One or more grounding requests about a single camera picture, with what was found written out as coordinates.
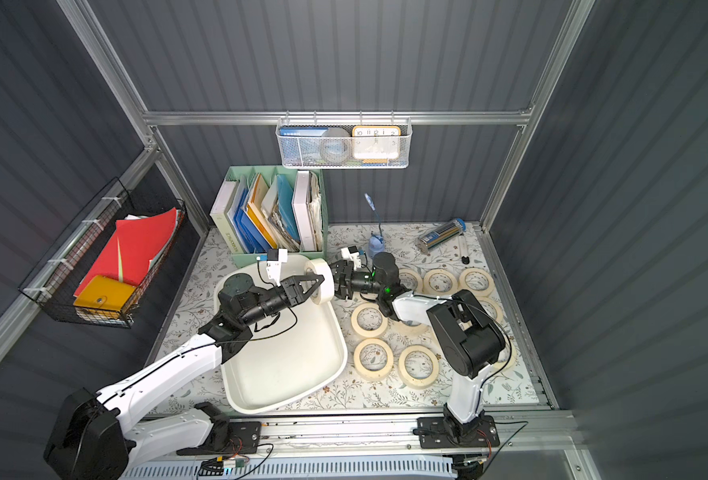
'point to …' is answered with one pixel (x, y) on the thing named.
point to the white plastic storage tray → (292, 354)
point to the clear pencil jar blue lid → (440, 233)
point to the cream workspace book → (218, 211)
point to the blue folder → (250, 238)
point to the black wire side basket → (102, 302)
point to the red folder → (127, 254)
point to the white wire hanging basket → (348, 162)
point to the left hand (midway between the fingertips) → (320, 281)
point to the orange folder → (259, 218)
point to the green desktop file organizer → (275, 211)
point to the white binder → (301, 212)
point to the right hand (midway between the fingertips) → (324, 278)
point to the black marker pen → (465, 260)
